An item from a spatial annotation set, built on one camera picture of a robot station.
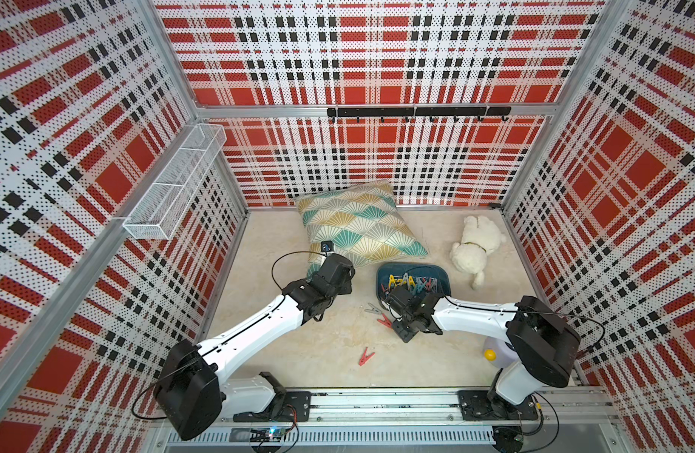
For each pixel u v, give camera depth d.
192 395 0.39
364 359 0.82
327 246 0.71
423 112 0.89
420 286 0.95
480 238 0.99
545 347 0.45
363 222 0.95
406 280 0.96
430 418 0.73
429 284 0.96
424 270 1.02
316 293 0.58
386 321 0.89
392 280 0.96
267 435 0.69
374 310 0.91
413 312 0.66
